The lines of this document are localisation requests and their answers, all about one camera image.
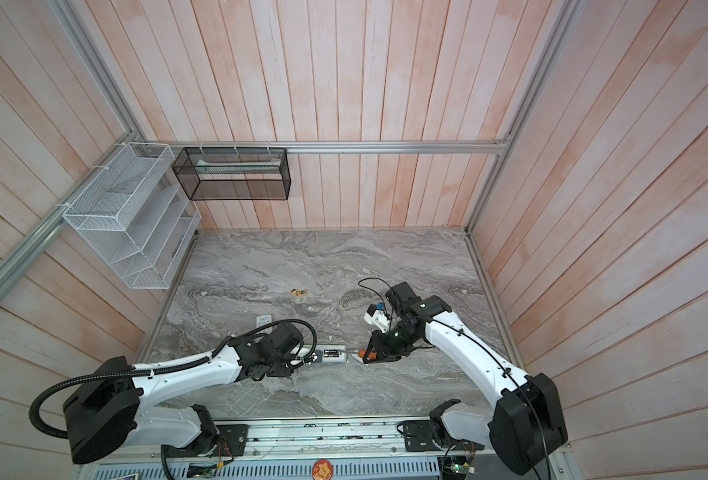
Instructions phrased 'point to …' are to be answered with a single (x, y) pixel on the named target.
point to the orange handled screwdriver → (361, 353)
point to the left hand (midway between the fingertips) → (286, 352)
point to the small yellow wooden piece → (299, 293)
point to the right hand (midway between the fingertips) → (369, 358)
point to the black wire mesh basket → (234, 173)
